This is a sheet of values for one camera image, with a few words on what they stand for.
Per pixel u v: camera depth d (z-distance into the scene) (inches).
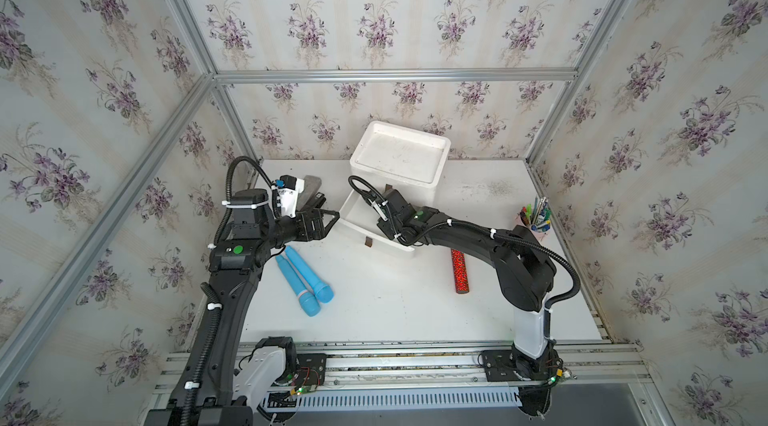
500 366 28.7
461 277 34.0
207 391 14.5
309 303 31.6
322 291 32.4
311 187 42.5
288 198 24.6
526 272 19.4
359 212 37.0
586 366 30.0
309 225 23.8
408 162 34.3
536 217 35.9
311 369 28.4
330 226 25.6
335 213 26.6
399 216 27.1
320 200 41.4
